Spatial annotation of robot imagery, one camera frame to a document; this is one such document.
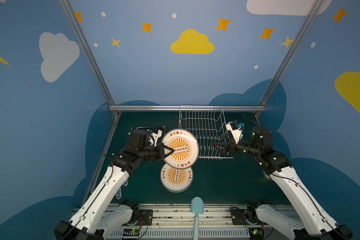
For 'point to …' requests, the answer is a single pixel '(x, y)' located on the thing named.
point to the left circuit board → (131, 232)
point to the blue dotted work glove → (118, 192)
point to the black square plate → (155, 129)
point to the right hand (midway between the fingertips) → (220, 138)
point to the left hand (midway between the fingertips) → (173, 149)
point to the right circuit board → (256, 233)
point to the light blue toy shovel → (197, 206)
